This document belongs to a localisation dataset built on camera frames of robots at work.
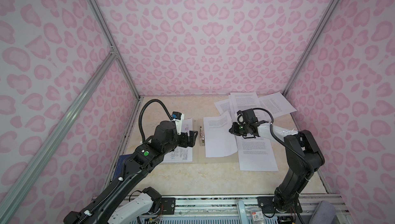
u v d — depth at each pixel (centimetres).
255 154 90
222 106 114
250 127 73
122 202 44
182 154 90
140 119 49
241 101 116
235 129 85
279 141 50
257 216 68
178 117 61
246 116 78
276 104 116
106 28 82
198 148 93
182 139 62
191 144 63
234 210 72
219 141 95
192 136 63
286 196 62
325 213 68
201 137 95
